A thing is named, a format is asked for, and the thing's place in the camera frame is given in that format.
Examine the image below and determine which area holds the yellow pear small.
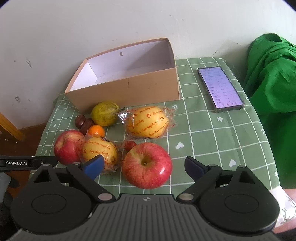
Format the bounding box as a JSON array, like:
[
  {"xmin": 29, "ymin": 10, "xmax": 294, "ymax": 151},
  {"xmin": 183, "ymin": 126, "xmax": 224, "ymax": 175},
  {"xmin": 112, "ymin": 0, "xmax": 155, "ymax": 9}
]
[{"xmin": 78, "ymin": 135, "xmax": 121, "ymax": 174}]

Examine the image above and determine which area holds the small orange mandarin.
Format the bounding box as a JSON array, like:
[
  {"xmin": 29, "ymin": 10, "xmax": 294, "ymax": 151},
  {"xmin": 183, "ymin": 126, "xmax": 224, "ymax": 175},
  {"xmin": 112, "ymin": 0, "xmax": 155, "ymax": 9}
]
[{"xmin": 87, "ymin": 125, "xmax": 105, "ymax": 137}]

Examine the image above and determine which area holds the dark red jujube date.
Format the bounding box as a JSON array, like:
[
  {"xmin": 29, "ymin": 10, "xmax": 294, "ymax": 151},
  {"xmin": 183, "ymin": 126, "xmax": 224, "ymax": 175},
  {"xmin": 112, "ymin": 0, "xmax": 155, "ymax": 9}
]
[{"xmin": 79, "ymin": 118, "xmax": 95, "ymax": 135}]

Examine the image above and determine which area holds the small red cherry fruit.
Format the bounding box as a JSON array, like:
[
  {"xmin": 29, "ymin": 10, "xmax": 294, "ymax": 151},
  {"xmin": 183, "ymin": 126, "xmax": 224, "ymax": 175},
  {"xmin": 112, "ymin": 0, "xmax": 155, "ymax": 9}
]
[{"xmin": 124, "ymin": 140, "xmax": 137, "ymax": 152}]

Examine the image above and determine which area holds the large red apple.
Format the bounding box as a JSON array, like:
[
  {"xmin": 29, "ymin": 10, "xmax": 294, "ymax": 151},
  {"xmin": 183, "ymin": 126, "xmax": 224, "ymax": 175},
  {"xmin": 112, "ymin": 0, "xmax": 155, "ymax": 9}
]
[{"xmin": 122, "ymin": 142, "xmax": 173, "ymax": 189}]

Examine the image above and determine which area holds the green yellow pear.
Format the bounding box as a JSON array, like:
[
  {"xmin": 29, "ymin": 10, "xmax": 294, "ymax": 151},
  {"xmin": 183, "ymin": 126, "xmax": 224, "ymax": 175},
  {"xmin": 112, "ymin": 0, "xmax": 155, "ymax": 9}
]
[{"xmin": 91, "ymin": 101, "xmax": 119, "ymax": 127}]

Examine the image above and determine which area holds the yellow pear large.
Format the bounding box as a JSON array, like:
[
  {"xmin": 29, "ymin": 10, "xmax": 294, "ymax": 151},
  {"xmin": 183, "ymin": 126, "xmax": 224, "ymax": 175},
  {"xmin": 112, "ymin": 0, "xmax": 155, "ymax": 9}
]
[{"xmin": 116, "ymin": 105, "xmax": 178, "ymax": 139}]

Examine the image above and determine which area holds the wooden furniture edge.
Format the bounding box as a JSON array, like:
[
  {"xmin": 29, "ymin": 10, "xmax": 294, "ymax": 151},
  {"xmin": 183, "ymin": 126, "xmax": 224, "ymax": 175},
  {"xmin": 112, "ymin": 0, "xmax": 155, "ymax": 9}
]
[{"xmin": 0, "ymin": 113, "xmax": 25, "ymax": 142}]

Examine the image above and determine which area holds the green checkered tablecloth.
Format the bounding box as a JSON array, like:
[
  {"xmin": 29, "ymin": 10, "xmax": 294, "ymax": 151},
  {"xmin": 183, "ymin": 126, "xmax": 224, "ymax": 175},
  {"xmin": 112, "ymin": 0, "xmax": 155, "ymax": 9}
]
[{"xmin": 34, "ymin": 57, "xmax": 281, "ymax": 194}]

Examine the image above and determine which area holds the smartphone with lit screen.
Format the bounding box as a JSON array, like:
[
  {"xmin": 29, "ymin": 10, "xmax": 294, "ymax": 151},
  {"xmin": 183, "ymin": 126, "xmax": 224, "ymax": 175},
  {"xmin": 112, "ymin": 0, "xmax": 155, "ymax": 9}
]
[{"xmin": 197, "ymin": 66, "xmax": 244, "ymax": 113}]

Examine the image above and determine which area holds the green fabric cloth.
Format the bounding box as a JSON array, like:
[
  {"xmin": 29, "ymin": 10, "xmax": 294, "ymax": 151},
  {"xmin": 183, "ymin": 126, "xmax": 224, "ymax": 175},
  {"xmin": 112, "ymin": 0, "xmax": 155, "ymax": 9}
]
[{"xmin": 241, "ymin": 33, "xmax": 295, "ymax": 189}]

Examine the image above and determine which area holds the brown cardboard box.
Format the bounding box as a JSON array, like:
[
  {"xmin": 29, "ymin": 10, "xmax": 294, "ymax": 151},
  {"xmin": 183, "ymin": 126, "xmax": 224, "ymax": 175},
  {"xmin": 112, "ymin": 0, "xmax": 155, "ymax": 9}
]
[{"xmin": 65, "ymin": 38, "xmax": 180, "ymax": 113}]

